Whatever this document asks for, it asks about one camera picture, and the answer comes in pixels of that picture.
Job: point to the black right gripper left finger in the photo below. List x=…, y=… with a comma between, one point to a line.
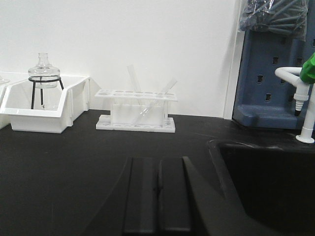
x=141, y=196

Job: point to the black sink basin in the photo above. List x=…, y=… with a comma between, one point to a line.
x=275, y=184

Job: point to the white test tube rack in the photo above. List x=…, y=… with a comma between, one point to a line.
x=135, y=126

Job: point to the blue pegboard drying rack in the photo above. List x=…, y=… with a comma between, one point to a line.
x=256, y=98

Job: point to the white plastic bin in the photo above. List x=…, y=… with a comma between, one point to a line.
x=3, y=120
x=37, y=120

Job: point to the clear glass flask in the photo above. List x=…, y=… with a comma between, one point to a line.
x=44, y=73

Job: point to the clear glass test tube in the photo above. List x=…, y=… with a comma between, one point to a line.
x=134, y=78
x=167, y=87

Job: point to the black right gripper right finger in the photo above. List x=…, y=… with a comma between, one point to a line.
x=177, y=196

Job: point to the white faucet with green knob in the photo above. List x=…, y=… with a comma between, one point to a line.
x=308, y=123

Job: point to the clear glass vessel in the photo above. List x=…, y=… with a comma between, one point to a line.
x=3, y=80

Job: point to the plastic bag of pegs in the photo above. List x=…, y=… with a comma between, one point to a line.
x=275, y=17

